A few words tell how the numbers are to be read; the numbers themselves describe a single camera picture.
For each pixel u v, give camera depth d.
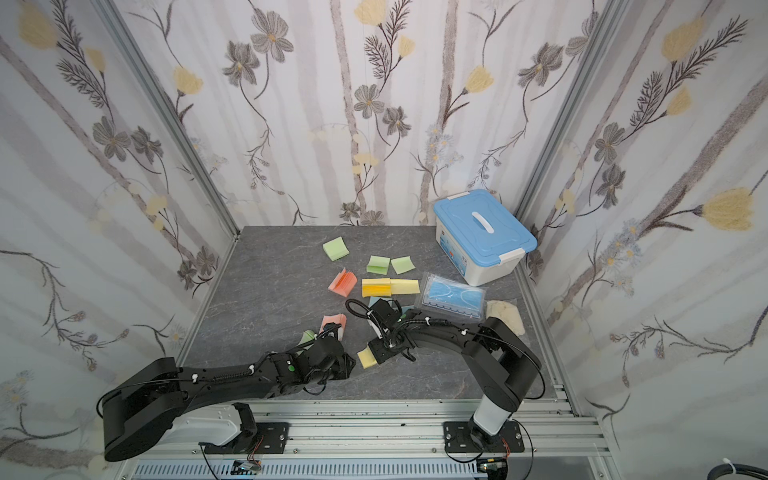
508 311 0.96
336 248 1.15
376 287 1.05
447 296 1.01
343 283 1.01
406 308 0.67
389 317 0.70
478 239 0.96
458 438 0.74
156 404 0.42
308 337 0.88
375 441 0.75
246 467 0.70
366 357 0.87
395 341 0.63
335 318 0.95
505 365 0.46
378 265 1.10
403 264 1.13
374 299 1.01
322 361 0.65
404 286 1.07
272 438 0.74
